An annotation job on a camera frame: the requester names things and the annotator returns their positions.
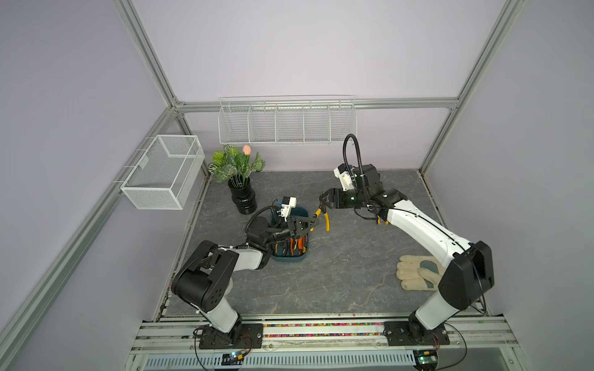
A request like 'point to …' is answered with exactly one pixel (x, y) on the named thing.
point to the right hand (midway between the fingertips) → (325, 196)
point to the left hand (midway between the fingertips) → (320, 225)
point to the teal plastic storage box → (299, 212)
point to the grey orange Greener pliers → (300, 245)
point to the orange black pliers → (284, 246)
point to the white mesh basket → (163, 175)
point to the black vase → (243, 197)
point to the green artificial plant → (235, 165)
